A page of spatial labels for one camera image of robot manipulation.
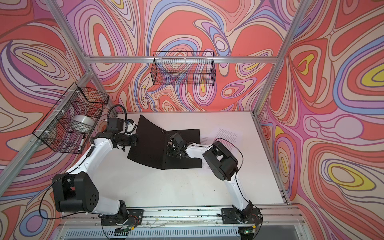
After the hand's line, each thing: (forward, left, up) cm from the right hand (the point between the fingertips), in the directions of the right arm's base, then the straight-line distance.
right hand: (167, 155), depth 96 cm
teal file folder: (+9, +12, 0) cm, 15 cm away
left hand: (+4, +15, +15) cm, 21 cm away
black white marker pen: (-7, +38, +25) cm, 46 cm away
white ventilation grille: (-41, +2, -1) cm, 41 cm away
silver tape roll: (0, +36, +33) cm, 49 cm away
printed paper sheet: (-8, -24, 0) cm, 25 cm away
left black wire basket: (-5, +46, +34) cm, 58 cm away
